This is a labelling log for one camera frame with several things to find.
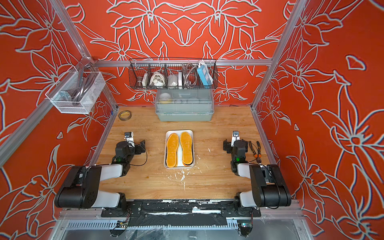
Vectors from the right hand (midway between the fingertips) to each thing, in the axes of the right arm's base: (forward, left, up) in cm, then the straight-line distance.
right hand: (232, 138), depth 91 cm
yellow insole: (-4, +38, -3) cm, 38 cm away
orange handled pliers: (-8, -16, -7) cm, 19 cm away
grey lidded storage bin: (+20, +31, +9) cm, 38 cm away
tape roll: (+25, +79, -7) cm, 83 cm away
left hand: (-2, +60, -1) cm, 61 cm away
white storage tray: (-6, +34, -7) cm, 35 cm away
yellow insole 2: (-5, +29, -4) cm, 29 cm away
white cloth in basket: (+25, +47, +26) cm, 59 cm away
